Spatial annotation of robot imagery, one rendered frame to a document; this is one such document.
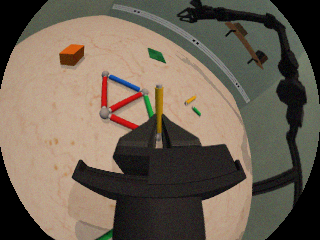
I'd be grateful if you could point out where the yellow rod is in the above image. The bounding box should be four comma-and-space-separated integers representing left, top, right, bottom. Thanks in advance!
155, 84, 163, 134
185, 96, 196, 105

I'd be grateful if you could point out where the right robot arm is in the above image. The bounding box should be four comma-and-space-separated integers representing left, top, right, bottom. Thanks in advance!
190, 0, 302, 84

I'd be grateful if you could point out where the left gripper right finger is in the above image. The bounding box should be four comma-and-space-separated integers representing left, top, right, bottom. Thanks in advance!
161, 114, 202, 148

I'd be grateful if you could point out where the green rod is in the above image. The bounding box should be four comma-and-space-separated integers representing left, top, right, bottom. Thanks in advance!
144, 94, 154, 118
95, 229, 113, 240

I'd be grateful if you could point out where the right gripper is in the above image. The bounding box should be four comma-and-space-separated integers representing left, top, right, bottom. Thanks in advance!
177, 7, 207, 23

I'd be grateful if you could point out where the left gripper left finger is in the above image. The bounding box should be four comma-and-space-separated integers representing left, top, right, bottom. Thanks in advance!
116, 114, 157, 148

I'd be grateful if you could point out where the dark green flat rectangle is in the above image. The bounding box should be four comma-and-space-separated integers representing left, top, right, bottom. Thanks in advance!
148, 48, 166, 63

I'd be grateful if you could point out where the red rod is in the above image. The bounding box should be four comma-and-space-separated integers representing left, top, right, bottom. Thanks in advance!
108, 114, 138, 130
108, 92, 143, 113
101, 76, 107, 109

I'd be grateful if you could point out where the orange flat block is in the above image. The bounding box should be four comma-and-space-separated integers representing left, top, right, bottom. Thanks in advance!
59, 44, 84, 66

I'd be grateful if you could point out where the blue rod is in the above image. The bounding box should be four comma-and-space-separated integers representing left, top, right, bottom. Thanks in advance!
108, 74, 142, 92

